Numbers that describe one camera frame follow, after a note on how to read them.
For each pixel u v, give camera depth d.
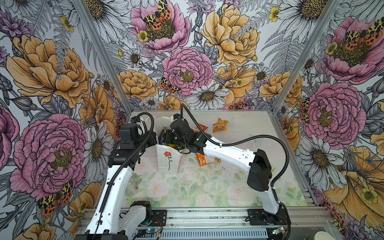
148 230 0.71
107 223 0.38
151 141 0.65
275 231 0.72
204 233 0.87
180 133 0.60
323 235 0.62
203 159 0.91
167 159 0.78
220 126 1.08
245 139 0.52
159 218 0.73
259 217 0.74
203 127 1.09
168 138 0.68
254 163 0.49
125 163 0.46
